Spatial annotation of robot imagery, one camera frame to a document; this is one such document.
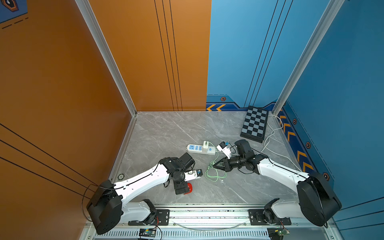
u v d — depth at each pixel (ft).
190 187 2.66
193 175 2.33
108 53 2.83
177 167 1.97
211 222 2.38
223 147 2.48
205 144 3.00
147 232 2.37
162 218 2.39
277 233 2.32
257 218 2.38
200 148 3.15
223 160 2.46
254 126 3.52
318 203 1.36
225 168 2.38
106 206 1.32
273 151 3.18
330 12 2.34
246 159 2.20
